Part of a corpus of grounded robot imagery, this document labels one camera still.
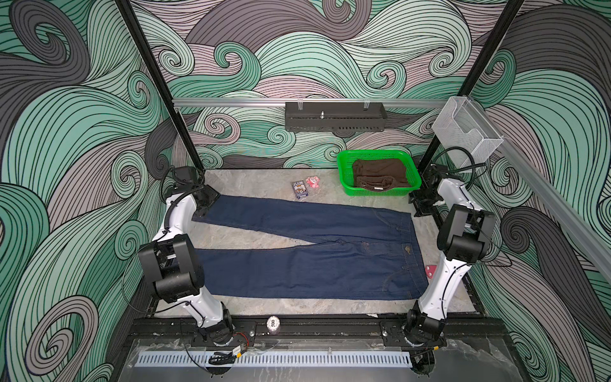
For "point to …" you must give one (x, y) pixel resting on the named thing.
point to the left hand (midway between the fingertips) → (213, 196)
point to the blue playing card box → (300, 189)
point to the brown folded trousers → (378, 174)
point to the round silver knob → (273, 323)
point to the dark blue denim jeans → (358, 252)
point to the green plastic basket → (344, 161)
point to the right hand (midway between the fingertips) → (412, 203)
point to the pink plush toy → (313, 181)
